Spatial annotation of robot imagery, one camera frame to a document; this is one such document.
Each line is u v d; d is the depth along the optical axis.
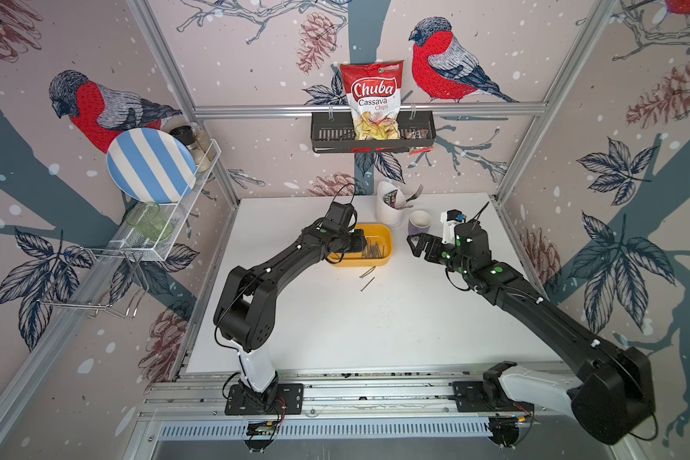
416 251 0.73
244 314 0.47
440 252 0.70
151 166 0.73
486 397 0.70
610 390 0.38
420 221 1.04
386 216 1.05
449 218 0.71
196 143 0.83
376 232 1.05
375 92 0.80
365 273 0.98
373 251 1.04
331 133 0.95
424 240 0.70
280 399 0.73
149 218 0.71
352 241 0.78
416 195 1.06
